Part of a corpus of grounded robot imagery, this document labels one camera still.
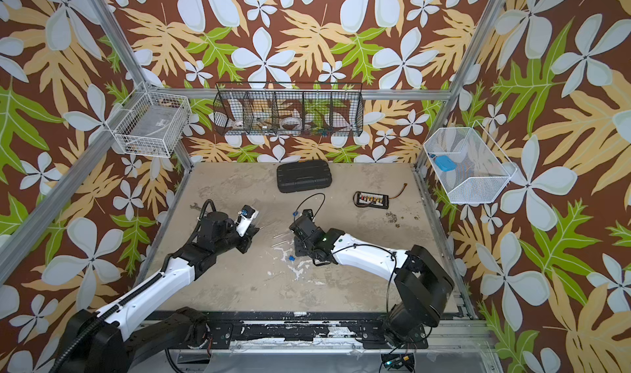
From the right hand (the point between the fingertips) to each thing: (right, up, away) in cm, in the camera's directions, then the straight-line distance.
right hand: (298, 242), depth 86 cm
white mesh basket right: (+60, +24, -8) cm, 65 cm away
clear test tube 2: (-4, -2, +9) cm, 10 cm away
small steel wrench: (-46, +12, +20) cm, 52 cm away
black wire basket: (-5, +52, +12) cm, 53 cm away
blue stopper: (-3, -7, +5) cm, 9 cm away
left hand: (-14, +7, -2) cm, 16 cm away
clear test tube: (-9, 0, +11) cm, 14 cm away
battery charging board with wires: (+32, +14, +19) cm, 40 cm away
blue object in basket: (+53, +28, 0) cm, 60 cm away
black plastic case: (-1, +25, +26) cm, 36 cm away
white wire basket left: (-51, +42, -1) cm, 66 cm away
